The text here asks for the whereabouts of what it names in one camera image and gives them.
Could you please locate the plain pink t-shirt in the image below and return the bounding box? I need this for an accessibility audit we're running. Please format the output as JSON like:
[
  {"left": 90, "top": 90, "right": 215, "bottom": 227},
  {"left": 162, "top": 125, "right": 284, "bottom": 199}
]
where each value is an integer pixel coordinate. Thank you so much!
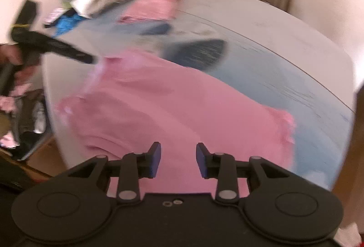
[{"left": 57, "top": 50, "right": 294, "bottom": 193}]

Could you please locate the person's left hand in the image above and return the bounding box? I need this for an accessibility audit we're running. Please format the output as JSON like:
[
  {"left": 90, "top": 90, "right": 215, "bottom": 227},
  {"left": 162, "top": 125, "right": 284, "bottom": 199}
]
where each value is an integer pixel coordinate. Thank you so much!
[{"left": 1, "top": 44, "right": 37, "bottom": 85}]

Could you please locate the blue patterned cloth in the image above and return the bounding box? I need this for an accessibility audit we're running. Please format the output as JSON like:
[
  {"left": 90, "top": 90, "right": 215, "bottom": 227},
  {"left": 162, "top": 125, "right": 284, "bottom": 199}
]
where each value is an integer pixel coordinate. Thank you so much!
[{"left": 53, "top": 14, "right": 84, "bottom": 37}]

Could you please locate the folded pink tennis-print garment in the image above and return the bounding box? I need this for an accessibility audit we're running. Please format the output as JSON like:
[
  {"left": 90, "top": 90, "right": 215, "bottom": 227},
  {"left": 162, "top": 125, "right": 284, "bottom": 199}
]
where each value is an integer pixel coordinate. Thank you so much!
[{"left": 118, "top": 0, "right": 181, "bottom": 24}]

